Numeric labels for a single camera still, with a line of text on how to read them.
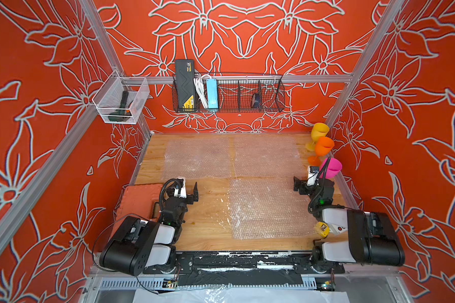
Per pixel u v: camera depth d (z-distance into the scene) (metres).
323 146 0.93
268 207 0.88
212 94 0.89
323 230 0.80
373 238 0.43
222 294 0.67
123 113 0.81
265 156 1.07
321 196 0.70
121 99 0.88
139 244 0.43
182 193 0.75
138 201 0.85
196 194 0.80
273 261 0.74
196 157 1.07
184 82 0.87
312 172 0.79
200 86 0.85
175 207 0.66
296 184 0.84
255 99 0.92
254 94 0.94
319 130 1.01
